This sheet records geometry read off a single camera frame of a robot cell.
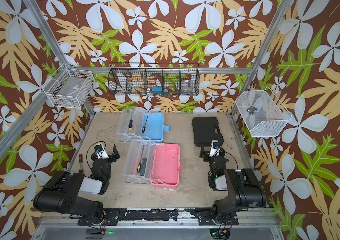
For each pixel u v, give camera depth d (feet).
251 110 2.83
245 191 1.45
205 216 2.44
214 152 2.53
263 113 2.75
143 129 3.29
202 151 2.69
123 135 3.07
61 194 1.45
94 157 2.57
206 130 3.32
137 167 2.59
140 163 2.65
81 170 2.93
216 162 2.28
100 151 2.41
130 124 3.23
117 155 2.71
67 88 2.80
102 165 2.22
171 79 3.18
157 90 3.06
